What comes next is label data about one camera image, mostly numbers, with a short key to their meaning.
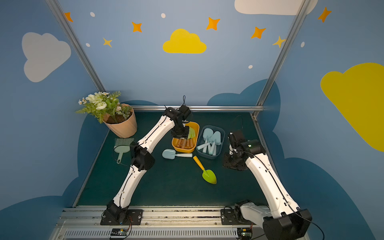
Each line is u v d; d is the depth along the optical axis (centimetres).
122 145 103
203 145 98
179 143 101
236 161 61
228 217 75
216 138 104
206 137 105
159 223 73
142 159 60
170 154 98
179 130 80
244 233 73
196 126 107
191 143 101
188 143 101
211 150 95
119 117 101
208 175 89
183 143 98
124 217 68
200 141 103
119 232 72
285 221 37
